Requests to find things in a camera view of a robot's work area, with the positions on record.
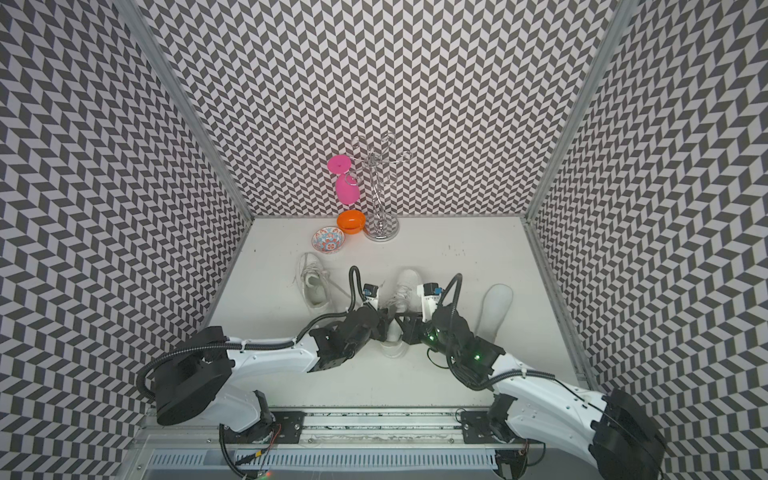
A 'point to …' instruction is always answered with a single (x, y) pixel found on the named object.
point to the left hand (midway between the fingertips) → (385, 313)
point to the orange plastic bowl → (351, 221)
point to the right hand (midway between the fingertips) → (396, 321)
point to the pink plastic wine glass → (347, 187)
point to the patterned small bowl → (328, 239)
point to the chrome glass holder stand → (380, 153)
